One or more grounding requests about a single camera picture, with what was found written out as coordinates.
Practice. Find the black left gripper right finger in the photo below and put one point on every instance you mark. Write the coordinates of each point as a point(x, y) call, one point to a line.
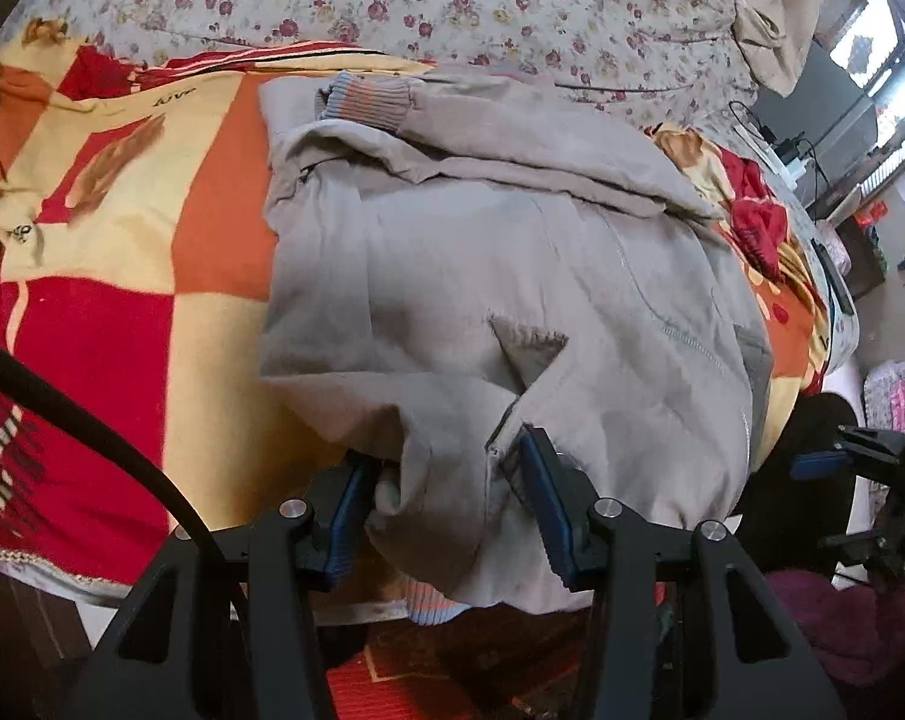
point(682, 623)

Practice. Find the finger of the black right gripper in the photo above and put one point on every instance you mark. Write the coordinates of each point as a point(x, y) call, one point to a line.
point(875, 454)

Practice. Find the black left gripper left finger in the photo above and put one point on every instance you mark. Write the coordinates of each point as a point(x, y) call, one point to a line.
point(233, 635)

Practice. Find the beige grey jacket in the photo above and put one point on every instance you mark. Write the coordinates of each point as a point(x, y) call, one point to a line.
point(461, 256)

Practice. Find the purple red floor rug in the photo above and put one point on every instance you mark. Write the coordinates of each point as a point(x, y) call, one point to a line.
point(858, 634)

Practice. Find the white power strip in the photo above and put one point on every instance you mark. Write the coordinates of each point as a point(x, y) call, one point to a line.
point(792, 158)

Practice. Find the window with grille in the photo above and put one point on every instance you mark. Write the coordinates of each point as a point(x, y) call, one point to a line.
point(871, 48)

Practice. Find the red orange yellow blanket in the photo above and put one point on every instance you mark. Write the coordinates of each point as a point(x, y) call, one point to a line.
point(134, 276)

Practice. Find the floral white bed quilt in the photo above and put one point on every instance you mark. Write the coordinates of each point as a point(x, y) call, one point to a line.
point(645, 60)

